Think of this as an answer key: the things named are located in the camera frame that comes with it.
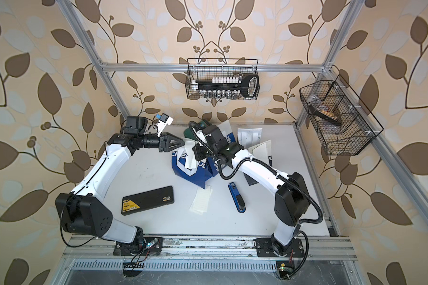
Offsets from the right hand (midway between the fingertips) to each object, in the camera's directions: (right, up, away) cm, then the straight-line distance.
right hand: (193, 148), depth 81 cm
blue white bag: (+6, -10, +2) cm, 12 cm away
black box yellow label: (-24, -26, +6) cm, 36 cm away
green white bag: (+27, +5, +7) cm, 28 cm away
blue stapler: (+21, -25, +2) cm, 32 cm away
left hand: (-5, +4, -8) cm, 10 cm away
